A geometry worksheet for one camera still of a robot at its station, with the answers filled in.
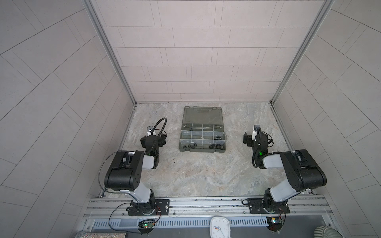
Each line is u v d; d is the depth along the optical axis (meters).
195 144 0.93
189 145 0.92
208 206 0.72
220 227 0.64
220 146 0.90
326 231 0.64
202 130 1.08
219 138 0.96
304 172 0.45
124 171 0.45
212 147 0.90
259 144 0.69
